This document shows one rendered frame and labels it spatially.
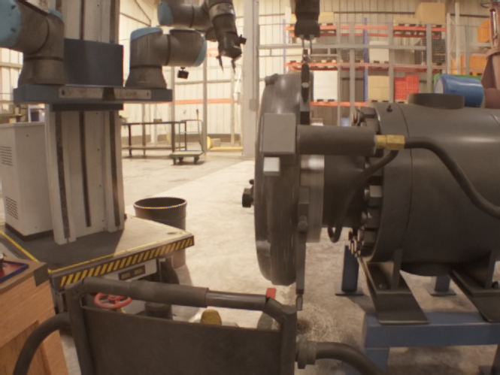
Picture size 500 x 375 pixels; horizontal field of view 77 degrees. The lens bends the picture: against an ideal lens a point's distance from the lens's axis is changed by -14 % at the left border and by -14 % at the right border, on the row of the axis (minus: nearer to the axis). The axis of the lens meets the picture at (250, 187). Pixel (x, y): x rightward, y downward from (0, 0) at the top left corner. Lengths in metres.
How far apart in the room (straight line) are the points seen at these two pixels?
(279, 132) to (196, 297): 0.49
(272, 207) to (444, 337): 0.65
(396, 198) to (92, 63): 1.28
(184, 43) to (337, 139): 0.96
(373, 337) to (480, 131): 0.71
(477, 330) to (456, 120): 0.65
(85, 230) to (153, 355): 1.14
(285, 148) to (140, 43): 0.94
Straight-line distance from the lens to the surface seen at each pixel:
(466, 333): 1.22
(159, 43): 1.63
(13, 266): 1.01
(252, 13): 9.15
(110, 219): 1.74
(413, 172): 1.11
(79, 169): 1.68
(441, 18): 13.50
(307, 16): 1.09
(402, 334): 1.14
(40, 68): 1.37
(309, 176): 1.12
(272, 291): 0.73
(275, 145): 0.88
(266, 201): 0.99
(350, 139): 0.90
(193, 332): 0.60
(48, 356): 1.08
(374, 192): 1.10
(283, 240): 1.02
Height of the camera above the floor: 0.81
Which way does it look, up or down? 10 degrees down
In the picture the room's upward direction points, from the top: straight up
